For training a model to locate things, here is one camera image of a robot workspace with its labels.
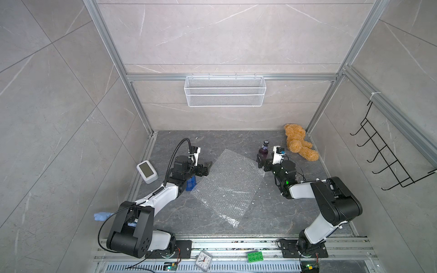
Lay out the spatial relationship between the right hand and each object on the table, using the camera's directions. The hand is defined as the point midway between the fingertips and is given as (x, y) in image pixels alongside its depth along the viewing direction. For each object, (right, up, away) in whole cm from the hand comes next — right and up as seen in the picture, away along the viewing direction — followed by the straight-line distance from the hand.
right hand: (266, 153), depth 92 cm
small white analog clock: (-32, -44, -23) cm, 59 cm away
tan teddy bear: (+22, +11, +15) cm, 29 cm away
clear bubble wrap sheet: (-20, -19, +1) cm, 27 cm away
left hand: (-33, -2, -4) cm, 33 cm away
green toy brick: (-11, -42, -23) cm, 49 cm away
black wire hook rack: (+41, -3, -28) cm, 50 cm away
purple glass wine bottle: (-2, +1, 0) cm, 2 cm away
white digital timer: (-68, -11, +3) cm, 69 cm away
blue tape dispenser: (-41, -16, -4) cm, 44 cm away
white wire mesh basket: (-23, +37, +9) cm, 45 cm away
